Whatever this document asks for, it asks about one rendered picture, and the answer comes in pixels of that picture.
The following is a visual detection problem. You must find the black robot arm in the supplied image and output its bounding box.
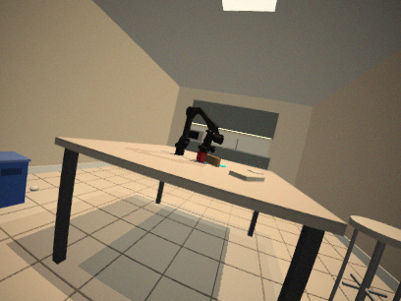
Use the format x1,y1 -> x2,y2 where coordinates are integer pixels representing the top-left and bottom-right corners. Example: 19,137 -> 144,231
174,106 -> 224,155

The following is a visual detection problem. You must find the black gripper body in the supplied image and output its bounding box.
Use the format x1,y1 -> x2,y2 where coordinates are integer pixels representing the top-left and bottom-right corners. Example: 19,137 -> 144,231
198,138 -> 212,151

